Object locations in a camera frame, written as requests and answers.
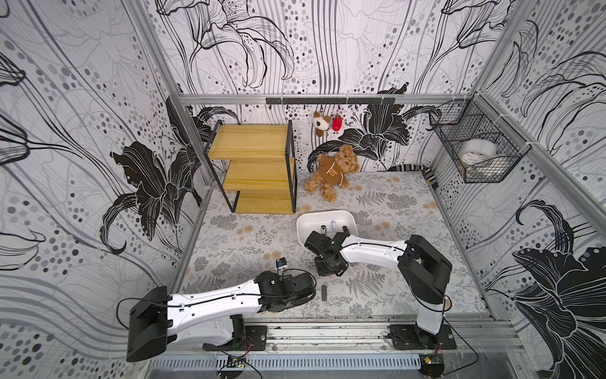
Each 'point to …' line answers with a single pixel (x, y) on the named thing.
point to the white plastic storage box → (309, 222)
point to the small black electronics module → (432, 365)
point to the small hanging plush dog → (321, 124)
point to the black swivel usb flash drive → (323, 229)
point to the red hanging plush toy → (337, 122)
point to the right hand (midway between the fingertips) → (325, 268)
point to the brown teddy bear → (331, 172)
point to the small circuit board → (236, 362)
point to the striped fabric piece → (427, 172)
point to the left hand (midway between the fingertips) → (299, 302)
